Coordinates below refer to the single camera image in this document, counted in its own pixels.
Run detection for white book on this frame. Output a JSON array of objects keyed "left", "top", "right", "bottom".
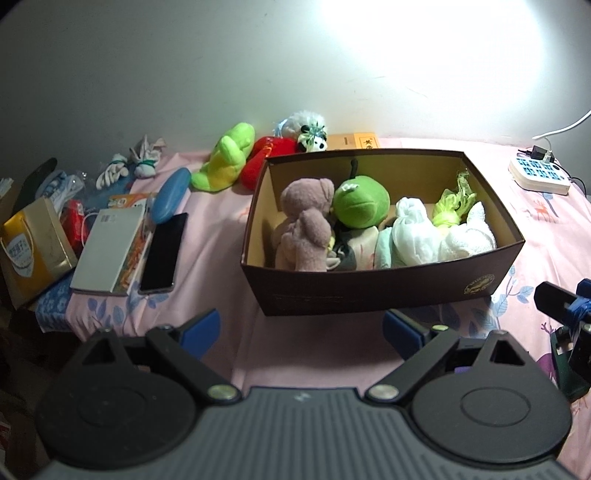
[{"left": 70, "top": 206, "right": 145, "bottom": 296}]

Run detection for white fluffy towel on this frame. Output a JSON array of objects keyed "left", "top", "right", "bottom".
[{"left": 438, "top": 202, "right": 497, "bottom": 262}]

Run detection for pink printed bed sheet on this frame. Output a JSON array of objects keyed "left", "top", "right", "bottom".
[{"left": 36, "top": 149, "right": 572, "bottom": 479}]

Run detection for yellow box by wall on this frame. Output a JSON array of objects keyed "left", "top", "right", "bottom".
[{"left": 328, "top": 132, "right": 380, "bottom": 150}]

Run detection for blue glasses case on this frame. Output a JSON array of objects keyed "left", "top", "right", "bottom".
[{"left": 151, "top": 167, "right": 191, "bottom": 225}]

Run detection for white fluffy plush toy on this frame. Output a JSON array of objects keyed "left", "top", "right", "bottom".
[{"left": 274, "top": 110, "right": 328, "bottom": 153}]

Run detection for lime green plush toy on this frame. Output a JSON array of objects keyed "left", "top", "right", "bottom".
[{"left": 190, "top": 122, "right": 256, "bottom": 193}]

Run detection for brown cardboard shoe box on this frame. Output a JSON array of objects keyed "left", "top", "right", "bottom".
[{"left": 242, "top": 149, "right": 525, "bottom": 316}]

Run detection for white rolled socks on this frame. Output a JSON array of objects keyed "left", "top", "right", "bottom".
[{"left": 95, "top": 135, "right": 166, "bottom": 190}]

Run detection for black power adapter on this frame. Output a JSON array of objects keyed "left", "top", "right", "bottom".
[{"left": 530, "top": 145, "right": 554, "bottom": 163}]

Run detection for pink teddy bear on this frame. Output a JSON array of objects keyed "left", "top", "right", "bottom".
[{"left": 271, "top": 178, "right": 335, "bottom": 272}]

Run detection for red plush toy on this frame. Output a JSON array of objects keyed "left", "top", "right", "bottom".
[{"left": 239, "top": 136, "right": 297, "bottom": 191}]

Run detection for green frog plush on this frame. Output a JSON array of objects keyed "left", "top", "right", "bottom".
[{"left": 332, "top": 175, "right": 391, "bottom": 229}]

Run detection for white cloth in box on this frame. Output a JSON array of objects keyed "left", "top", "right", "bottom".
[{"left": 374, "top": 197, "right": 443, "bottom": 269}]

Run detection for green cabbage plush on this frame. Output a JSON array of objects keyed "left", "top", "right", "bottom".
[{"left": 432, "top": 171, "right": 477, "bottom": 228}]

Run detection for black smartphone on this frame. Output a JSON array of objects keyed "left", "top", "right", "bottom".
[{"left": 138, "top": 213, "right": 188, "bottom": 295}]

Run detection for white power strip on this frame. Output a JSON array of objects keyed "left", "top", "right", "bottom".
[{"left": 509, "top": 156, "right": 571, "bottom": 195}]

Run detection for grey power cable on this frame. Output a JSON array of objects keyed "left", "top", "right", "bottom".
[{"left": 531, "top": 109, "right": 591, "bottom": 142}]

